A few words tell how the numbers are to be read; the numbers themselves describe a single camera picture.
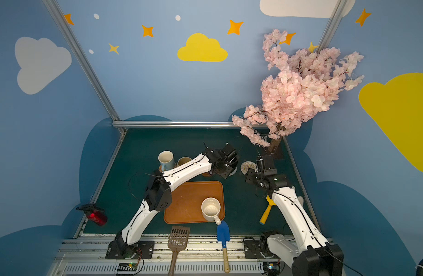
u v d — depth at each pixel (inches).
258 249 29.3
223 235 31.0
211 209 33.8
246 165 41.0
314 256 15.6
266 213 32.9
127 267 28.8
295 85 23.3
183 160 37.7
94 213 29.4
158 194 21.9
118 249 25.4
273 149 42.1
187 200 34.3
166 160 36.8
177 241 29.5
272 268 28.9
